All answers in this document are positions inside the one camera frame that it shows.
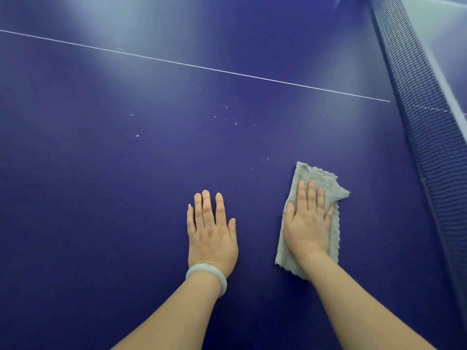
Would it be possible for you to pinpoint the person's right hand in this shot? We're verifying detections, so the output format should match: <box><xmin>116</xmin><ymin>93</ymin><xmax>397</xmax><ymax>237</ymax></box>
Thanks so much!
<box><xmin>283</xmin><ymin>179</ymin><xmax>336</xmax><ymax>262</ymax></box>

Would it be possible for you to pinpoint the person's left hand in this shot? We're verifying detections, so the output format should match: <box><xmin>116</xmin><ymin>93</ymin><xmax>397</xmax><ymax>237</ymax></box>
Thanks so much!
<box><xmin>186</xmin><ymin>190</ymin><xmax>239</xmax><ymax>280</ymax></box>

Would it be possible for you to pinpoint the grey cleaning cloth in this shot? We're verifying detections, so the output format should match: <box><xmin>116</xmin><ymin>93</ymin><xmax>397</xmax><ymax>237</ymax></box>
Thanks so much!
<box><xmin>274</xmin><ymin>161</ymin><xmax>351</xmax><ymax>281</ymax></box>

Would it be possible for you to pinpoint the person's left forearm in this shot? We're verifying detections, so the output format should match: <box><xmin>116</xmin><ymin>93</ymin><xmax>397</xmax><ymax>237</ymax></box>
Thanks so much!
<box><xmin>111</xmin><ymin>271</ymin><xmax>221</xmax><ymax>350</ymax></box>

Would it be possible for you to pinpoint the person's right forearm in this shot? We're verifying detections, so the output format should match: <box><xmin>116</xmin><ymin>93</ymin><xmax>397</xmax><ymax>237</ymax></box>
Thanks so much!
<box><xmin>299</xmin><ymin>251</ymin><xmax>437</xmax><ymax>350</ymax></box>

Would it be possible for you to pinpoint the white jade bangle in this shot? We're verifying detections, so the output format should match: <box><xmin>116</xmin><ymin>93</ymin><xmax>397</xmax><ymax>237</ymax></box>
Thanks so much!
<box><xmin>185</xmin><ymin>263</ymin><xmax>228</xmax><ymax>298</ymax></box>

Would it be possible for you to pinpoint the blue table net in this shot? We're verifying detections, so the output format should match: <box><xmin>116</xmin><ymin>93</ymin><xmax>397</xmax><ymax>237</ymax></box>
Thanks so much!
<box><xmin>368</xmin><ymin>0</ymin><xmax>467</xmax><ymax>317</ymax></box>

